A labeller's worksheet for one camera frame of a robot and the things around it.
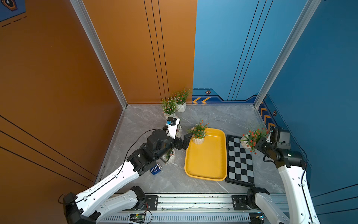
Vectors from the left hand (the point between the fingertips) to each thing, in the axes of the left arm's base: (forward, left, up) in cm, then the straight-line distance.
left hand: (185, 129), depth 67 cm
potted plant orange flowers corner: (+39, +4, -14) cm, 41 cm away
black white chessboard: (-7, -33, -27) cm, 43 cm away
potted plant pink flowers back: (+31, +12, -16) cm, 36 cm away
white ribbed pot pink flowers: (-4, +12, -23) cm, 26 cm away
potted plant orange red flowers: (+9, -9, -16) cm, 21 cm away
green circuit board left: (-33, +24, -33) cm, 53 cm away
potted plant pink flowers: (+14, +4, -23) cm, 27 cm away
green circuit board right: (-33, -37, -31) cm, 59 cm away
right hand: (-1, -39, -10) cm, 41 cm away
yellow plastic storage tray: (-3, -15, -31) cm, 35 cm away
